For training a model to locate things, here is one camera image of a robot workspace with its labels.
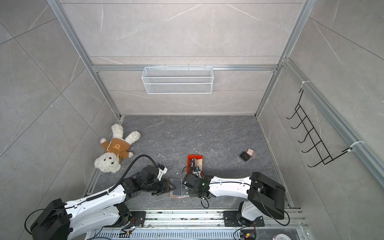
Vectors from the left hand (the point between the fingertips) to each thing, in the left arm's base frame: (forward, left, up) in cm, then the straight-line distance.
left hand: (175, 186), depth 78 cm
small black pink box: (+19, -45, -5) cm, 49 cm away
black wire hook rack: (+5, -66, +24) cm, 71 cm away
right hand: (0, -10, -7) cm, 12 cm away
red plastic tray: (+19, -10, -4) cm, 22 cm away
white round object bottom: (-23, -50, -3) cm, 55 cm away
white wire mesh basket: (+64, -1, +23) cm, 68 cm away
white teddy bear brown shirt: (+25, +38, -1) cm, 45 cm away
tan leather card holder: (-1, -3, -6) cm, 6 cm away
